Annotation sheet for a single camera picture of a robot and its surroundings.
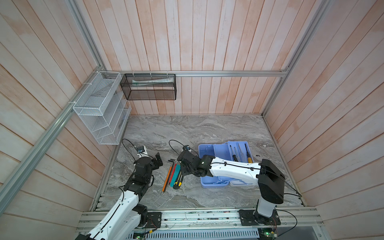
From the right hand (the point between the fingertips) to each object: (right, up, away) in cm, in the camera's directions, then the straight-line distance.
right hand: (183, 167), depth 83 cm
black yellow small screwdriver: (+30, +5, +1) cm, 30 cm away
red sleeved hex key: (-7, -5, +7) cm, 11 cm away
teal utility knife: (-5, -6, +5) cm, 9 cm away
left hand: (-18, +6, +1) cm, 18 cm away
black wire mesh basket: (-25, +52, +21) cm, 61 cm away
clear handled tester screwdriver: (+34, +8, +3) cm, 35 cm away
